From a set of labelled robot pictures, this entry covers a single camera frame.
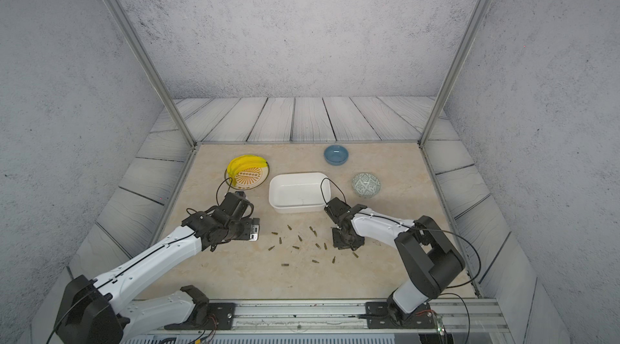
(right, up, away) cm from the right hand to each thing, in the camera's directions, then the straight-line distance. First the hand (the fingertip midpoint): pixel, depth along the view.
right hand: (346, 243), depth 88 cm
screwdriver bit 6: (-16, +1, +1) cm, 17 cm away
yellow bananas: (-43, +30, +19) cm, 56 cm away
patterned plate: (-41, +22, +20) cm, 50 cm away
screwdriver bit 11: (-5, -4, -4) cm, 7 cm away
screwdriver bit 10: (-11, -5, -4) cm, 13 cm away
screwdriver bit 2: (-24, +1, +1) cm, 24 cm away
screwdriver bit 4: (-27, -1, -1) cm, 27 cm away
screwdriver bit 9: (-7, -1, 0) cm, 7 cm away
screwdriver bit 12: (+3, -3, -3) cm, 5 cm away
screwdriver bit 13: (-21, -6, -4) cm, 22 cm away
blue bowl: (-2, +32, +27) cm, 42 cm away
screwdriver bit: (-26, +3, +3) cm, 26 cm away
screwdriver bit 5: (-17, -1, -1) cm, 17 cm away
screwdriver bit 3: (-20, +4, +4) cm, 21 cm away
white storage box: (-18, +16, +17) cm, 30 cm away
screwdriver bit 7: (-11, +4, +3) cm, 12 cm away
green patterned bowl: (+10, +20, +16) cm, 27 cm away
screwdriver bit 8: (-10, -1, +1) cm, 10 cm away
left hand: (-32, +7, -6) cm, 33 cm away
